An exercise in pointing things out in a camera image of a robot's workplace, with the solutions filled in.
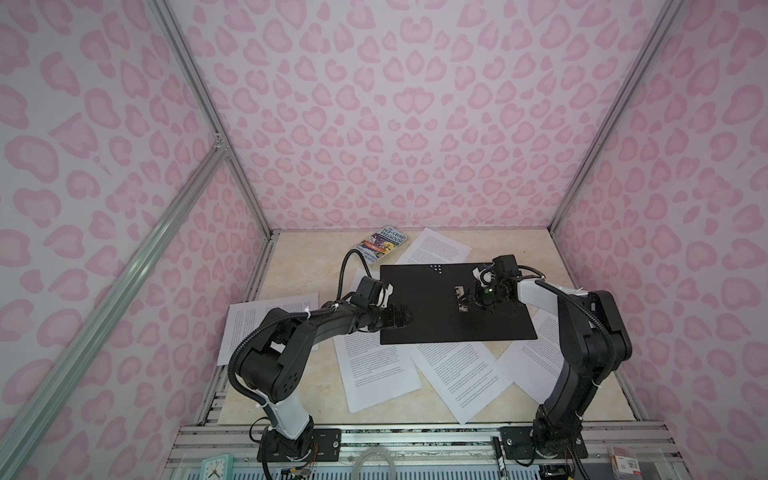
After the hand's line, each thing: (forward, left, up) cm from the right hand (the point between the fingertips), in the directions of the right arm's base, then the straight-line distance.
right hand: (463, 296), depth 94 cm
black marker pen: (-41, -5, -5) cm, 41 cm away
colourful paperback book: (+25, +28, -3) cm, 38 cm away
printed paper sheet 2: (-5, +31, +17) cm, 36 cm away
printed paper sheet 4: (-22, +2, -5) cm, 23 cm away
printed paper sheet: (-22, +27, -6) cm, 36 cm away
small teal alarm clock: (-46, +61, -2) cm, 76 cm away
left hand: (-7, +19, -2) cm, 20 cm away
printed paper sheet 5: (-19, -20, -7) cm, 28 cm away
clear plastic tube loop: (-42, +27, -2) cm, 50 cm away
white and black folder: (+3, +6, -5) cm, 9 cm away
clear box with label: (-43, -32, -4) cm, 54 cm away
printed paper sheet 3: (+26, +7, -6) cm, 28 cm away
